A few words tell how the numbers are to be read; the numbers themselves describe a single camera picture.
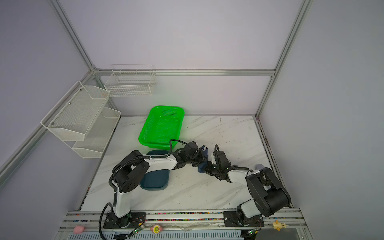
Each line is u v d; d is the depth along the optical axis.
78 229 0.70
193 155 0.75
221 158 0.73
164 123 1.15
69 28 0.74
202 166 0.87
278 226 0.68
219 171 0.73
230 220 0.73
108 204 0.70
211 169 0.80
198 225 0.73
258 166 0.92
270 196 0.44
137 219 0.74
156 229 0.67
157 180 0.80
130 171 0.51
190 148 0.73
